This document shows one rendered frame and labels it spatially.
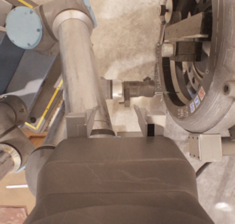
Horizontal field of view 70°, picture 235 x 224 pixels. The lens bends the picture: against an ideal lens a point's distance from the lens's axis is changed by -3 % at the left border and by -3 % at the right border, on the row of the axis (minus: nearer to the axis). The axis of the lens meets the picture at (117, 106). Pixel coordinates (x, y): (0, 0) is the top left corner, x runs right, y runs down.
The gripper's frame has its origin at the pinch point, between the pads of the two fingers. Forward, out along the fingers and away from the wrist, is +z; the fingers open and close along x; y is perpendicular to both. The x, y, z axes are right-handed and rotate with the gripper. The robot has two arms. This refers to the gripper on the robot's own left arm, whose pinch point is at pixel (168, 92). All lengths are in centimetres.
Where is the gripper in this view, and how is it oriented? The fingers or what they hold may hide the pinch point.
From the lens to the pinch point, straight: 80.0
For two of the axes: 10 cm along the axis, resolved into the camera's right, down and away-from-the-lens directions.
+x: 0.1, 6.6, 7.5
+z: 10.0, -0.2, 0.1
